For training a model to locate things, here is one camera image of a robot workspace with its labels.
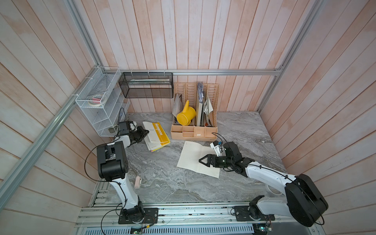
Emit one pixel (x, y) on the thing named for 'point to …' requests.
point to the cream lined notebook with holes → (191, 154)
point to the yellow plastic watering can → (188, 114)
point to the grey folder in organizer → (178, 106)
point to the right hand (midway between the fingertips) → (203, 160)
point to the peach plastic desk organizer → (191, 132)
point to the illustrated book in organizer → (207, 109)
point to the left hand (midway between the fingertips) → (149, 131)
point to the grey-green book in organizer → (199, 103)
